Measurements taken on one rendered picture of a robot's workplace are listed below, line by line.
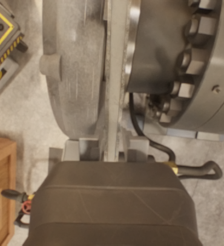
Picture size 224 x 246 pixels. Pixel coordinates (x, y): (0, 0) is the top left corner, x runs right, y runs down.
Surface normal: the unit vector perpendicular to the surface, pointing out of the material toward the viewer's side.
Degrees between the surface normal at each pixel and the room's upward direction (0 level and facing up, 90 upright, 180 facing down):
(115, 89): 5
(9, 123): 0
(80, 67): 21
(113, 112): 5
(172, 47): 11
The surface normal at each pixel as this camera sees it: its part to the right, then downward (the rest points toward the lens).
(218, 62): -0.02, 0.44
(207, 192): 0.01, 0.18
